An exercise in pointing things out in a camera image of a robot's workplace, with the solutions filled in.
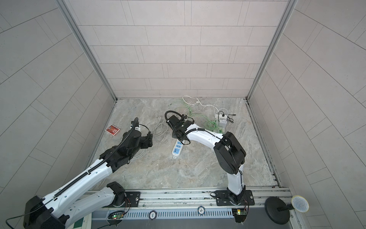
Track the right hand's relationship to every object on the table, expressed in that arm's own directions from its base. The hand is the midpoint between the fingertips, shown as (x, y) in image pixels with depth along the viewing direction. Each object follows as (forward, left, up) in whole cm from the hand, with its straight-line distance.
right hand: (178, 134), depth 90 cm
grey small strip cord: (+7, +13, -4) cm, 15 cm away
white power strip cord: (+28, -20, -4) cm, 34 cm away
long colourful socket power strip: (+4, -29, -1) cm, 29 cm away
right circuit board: (-42, -30, -7) cm, 52 cm away
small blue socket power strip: (-8, +1, -2) cm, 9 cm away
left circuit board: (-40, +28, -1) cm, 49 cm away
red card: (+8, +45, -1) cm, 45 cm away
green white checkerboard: (-42, +42, -3) cm, 59 cm away
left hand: (-4, +15, +10) cm, 18 cm away
